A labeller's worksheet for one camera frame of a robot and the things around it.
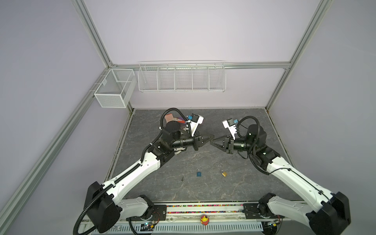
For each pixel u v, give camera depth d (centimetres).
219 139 64
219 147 64
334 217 38
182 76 98
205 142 63
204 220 67
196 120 59
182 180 85
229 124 61
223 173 87
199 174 86
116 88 100
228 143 62
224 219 73
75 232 35
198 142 58
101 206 38
